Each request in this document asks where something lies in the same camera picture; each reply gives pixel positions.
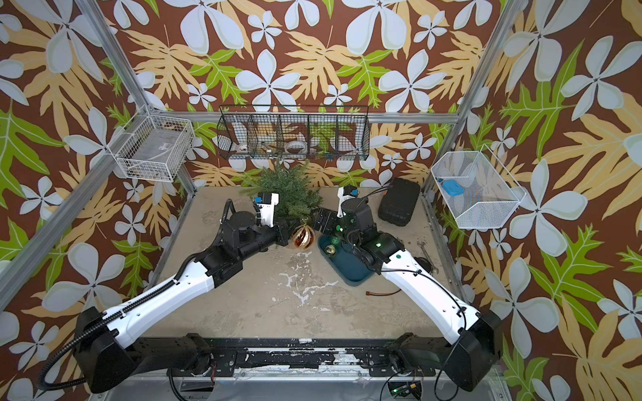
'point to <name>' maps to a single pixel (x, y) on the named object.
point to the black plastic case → (398, 202)
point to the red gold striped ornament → (303, 236)
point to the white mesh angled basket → (476, 189)
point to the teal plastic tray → (347, 262)
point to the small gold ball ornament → (330, 249)
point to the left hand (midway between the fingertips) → (300, 216)
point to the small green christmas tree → (297, 196)
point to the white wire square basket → (152, 147)
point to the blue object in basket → (452, 187)
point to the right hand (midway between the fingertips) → (318, 213)
